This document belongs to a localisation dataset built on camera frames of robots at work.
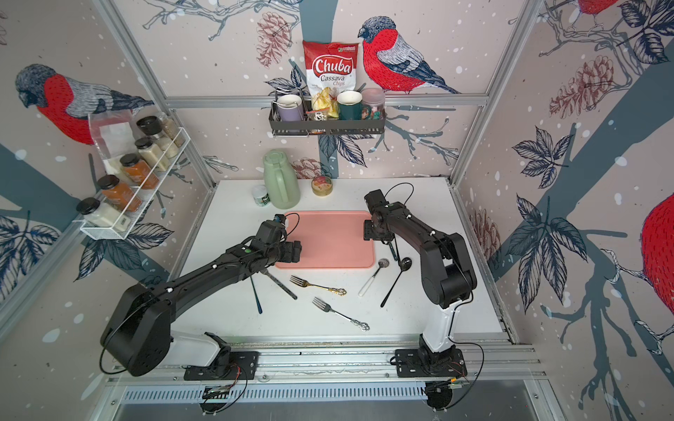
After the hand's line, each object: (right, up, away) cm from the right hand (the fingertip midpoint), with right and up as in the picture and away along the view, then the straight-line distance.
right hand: (373, 232), depth 96 cm
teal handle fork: (+8, -9, +1) cm, 12 cm away
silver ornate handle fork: (-5, -28, -15) cm, 32 cm away
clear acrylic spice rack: (-74, +5, -33) cm, 81 cm away
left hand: (-28, -2, -8) cm, 29 cm away
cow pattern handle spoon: (+3, -11, -1) cm, 12 cm away
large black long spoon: (+11, -12, -4) cm, 16 cm away
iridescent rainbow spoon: (-41, -21, -9) cm, 47 cm away
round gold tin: (-21, +19, +19) cm, 34 cm away
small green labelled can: (-47, +14, +14) cm, 51 cm away
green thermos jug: (-34, +19, -1) cm, 39 cm away
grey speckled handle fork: (-34, -18, -7) cm, 39 cm away
